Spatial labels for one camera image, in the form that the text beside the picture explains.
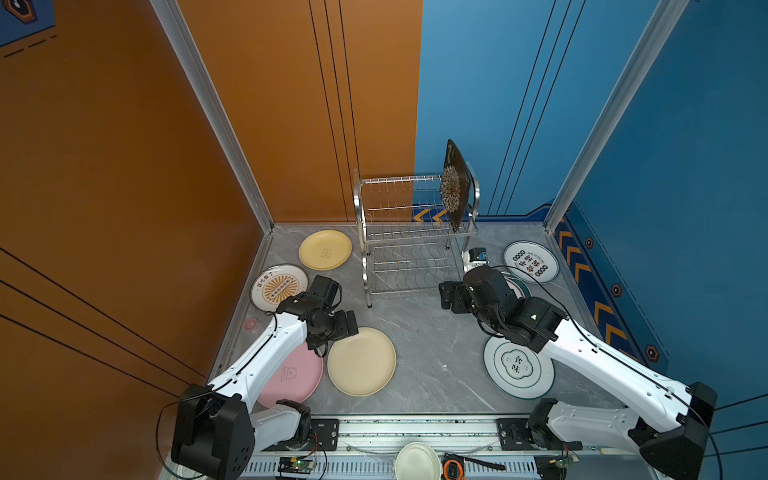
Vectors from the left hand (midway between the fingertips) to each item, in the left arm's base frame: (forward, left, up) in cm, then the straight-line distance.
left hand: (344, 330), depth 83 cm
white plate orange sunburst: (+21, +27, -8) cm, 35 cm away
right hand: (+4, -27, +16) cm, 32 cm away
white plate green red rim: (+18, -56, -6) cm, 59 cm away
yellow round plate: (+36, +13, -8) cm, 39 cm away
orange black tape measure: (-30, -28, -5) cm, 41 cm away
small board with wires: (-29, -53, -8) cm, 61 cm away
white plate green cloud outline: (-8, -48, -7) cm, 50 cm away
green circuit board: (-30, +9, -9) cm, 33 cm away
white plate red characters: (+32, -65, -7) cm, 73 cm away
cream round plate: (-7, -5, -8) cm, 12 cm away
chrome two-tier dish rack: (+36, -18, -5) cm, 41 cm away
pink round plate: (-11, +13, -9) cm, 19 cm away
